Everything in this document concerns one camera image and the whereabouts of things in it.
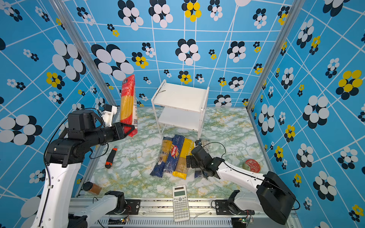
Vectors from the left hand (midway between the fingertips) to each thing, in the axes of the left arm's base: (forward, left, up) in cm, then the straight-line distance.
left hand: (133, 126), depth 61 cm
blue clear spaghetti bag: (-6, -6, -34) cm, 36 cm away
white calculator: (-23, -20, -37) cm, 48 cm away
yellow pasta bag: (+8, -24, -36) cm, 44 cm away
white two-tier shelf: (+17, -20, -5) cm, 27 cm away
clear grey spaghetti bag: (+1, -34, -18) cm, 38 cm away
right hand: (0, -27, -32) cm, 42 cm away
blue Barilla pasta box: (+4, -15, -34) cm, 37 cm away
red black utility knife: (-1, +26, -37) cm, 45 cm away
